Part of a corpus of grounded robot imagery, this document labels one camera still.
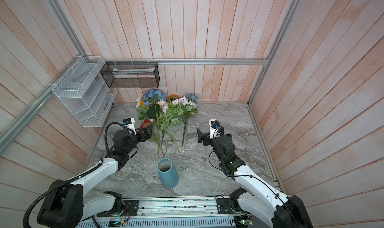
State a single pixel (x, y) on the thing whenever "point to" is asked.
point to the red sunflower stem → (145, 123)
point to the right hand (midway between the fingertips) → (205, 125)
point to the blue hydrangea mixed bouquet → (148, 104)
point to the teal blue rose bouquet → (192, 98)
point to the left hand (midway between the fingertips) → (147, 129)
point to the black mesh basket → (131, 74)
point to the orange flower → (172, 97)
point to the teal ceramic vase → (168, 174)
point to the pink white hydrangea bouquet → (184, 108)
